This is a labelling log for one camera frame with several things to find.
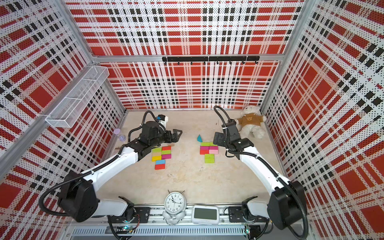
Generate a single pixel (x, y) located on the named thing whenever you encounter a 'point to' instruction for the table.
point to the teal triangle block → (199, 139)
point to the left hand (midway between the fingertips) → (177, 131)
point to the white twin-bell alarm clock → (175, 205)
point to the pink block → (213, 151)
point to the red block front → (160, 166)
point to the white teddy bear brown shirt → (249, 124)
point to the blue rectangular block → (160, 162)
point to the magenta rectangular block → (166, 156)
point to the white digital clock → (205, 214)
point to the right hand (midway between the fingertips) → (224, 138)
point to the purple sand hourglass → (122, 137)
